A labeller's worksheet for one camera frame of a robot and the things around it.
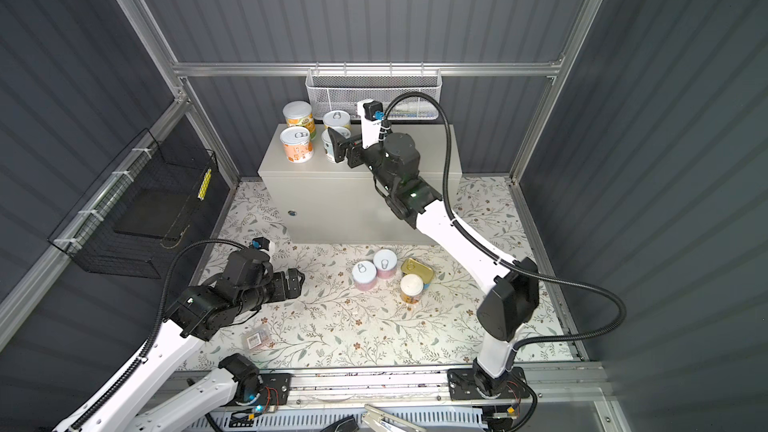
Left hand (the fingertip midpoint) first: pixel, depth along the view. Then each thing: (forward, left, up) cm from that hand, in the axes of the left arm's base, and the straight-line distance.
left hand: (289, 279), depth 74 cm
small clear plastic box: (-9, +11, -15) cm, 21 cm away
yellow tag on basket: (+26, +26, +9) cm, 38 cm away
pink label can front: (+7, -18, -13) cm, 23 cm away
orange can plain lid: (+1, -31, -11) cm, 33 cm away
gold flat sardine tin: (+9, -32, -13) cm, 36 cm away
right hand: (+21, -17, +30) cm, 40 cm away
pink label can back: (+11, -24, -12) cm, 29 cm away
